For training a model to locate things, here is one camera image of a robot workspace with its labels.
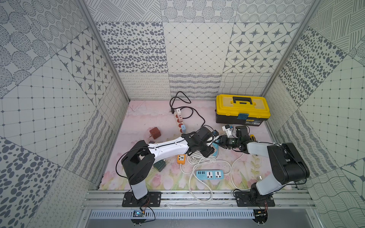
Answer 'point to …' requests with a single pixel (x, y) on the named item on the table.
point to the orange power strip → (181, 159)
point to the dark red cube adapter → (155, 133)
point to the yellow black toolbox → (246, 109)
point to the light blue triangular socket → (216, 147)
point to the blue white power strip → (210, 175)
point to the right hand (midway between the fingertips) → (215, 142)
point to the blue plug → (183, 128)
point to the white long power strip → (179, 118)
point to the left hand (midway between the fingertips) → (212, 145)
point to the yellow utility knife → (252, 137)
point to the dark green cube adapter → (160, 165)
